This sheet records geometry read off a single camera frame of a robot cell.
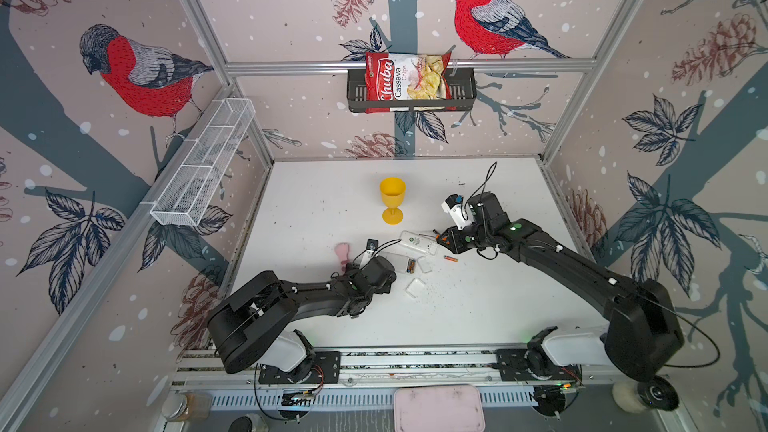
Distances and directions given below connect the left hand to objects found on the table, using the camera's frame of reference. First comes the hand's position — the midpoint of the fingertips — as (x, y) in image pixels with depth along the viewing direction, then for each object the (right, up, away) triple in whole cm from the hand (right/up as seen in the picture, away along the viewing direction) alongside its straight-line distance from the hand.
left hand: (374, 270), depth 89 cm
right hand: (+18, +10, -7) cm, 21 cm away
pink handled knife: (-10, +5, +3) cm, 12 cm away
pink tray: (+16, -25, -22) cm, 37 cm away
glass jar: (-38, -20, -29) cm, 51 cm away
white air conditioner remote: (+16, +7, +6) cm, 19 cm away
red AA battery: (+24, +3, +3) cm, 24 cm away
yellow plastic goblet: (+5, +24, +5) cm, 25 cm away
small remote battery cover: (+16, +1, +3) cm, 16 cm away
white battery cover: (+12, -5, -1) cm, 13 cm away
